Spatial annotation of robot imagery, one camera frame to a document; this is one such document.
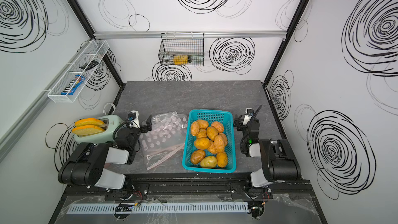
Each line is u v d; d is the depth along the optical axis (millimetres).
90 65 794
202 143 807
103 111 991
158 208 771
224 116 933
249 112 784
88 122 747
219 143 798
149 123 826
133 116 738
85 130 724
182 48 989
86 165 455
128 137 682
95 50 917
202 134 881
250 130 680
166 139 905
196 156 794
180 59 867
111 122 803
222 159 780
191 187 760
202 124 914
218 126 913
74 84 700
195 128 846
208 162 769
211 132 866
